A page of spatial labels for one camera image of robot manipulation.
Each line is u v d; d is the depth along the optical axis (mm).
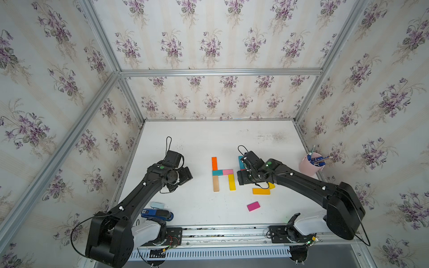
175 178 687
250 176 728
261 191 863
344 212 413
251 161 650
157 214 799
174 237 720
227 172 928
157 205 816
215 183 902
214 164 966
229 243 732
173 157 660
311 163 857
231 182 902
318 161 881
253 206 819
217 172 933
